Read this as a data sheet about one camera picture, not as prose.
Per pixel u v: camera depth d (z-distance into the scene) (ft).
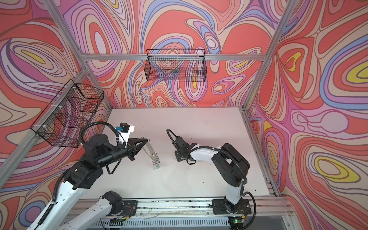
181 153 2.29
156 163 2.53
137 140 1.92
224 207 2.14
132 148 1.74
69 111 2.56
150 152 2.19
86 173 1.44
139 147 1.97
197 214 2.37
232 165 1.58
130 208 2.37
